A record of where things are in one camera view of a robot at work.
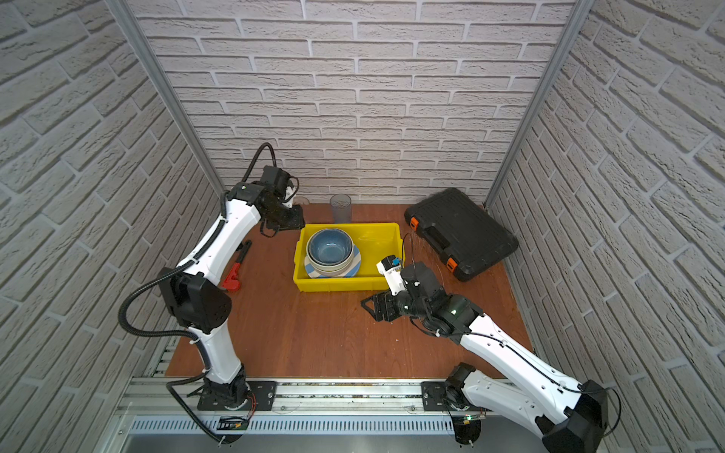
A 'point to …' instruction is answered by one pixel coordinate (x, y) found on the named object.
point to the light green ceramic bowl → (326, 269)
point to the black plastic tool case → (459, 231)
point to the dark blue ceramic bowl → (330, 246)
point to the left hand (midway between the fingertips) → (300, 219)
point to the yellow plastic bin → (374, 241)
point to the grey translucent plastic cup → (341, 208)
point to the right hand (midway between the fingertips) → (372, 299)
